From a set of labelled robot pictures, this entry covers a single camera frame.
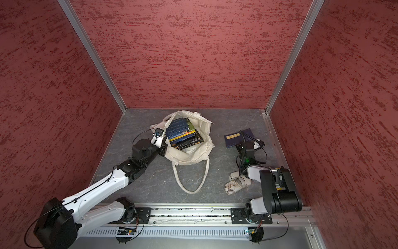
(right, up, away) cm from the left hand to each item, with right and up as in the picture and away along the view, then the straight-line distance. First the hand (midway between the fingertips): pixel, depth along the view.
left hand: (165, 139), depth 81 cm
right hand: (+43, -3, +13) cm, 45 cm away
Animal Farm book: (+12, +6, +17) cm, 22 cm away
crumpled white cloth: (+36, -26, 0) cm, 44 cm away
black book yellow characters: (+8, -5, +12) cm, 15 cm away
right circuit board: (+46, -43, -9) cm, 64 cm away
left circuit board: (-18, -44, -8) cm, 48 cm away
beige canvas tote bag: (+15, -10, +9) cm, 20 cm away
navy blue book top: (+43, -1, +21) cm, 48 cm away
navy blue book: (+4, +6, +13) cm, 15 cm away
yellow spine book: (+10, +1, +14) cm, 17 cm away
